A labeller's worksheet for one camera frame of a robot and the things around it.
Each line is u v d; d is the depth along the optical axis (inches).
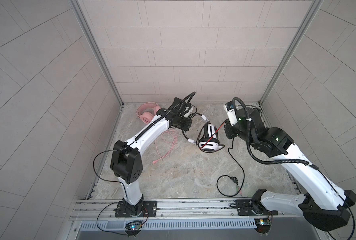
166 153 35.0
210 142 26.0
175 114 23.9
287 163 15.9
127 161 17.7
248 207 27.9
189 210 28.3
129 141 18.7
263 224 26.8
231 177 31.8
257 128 17.6
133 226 25.3
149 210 27.8
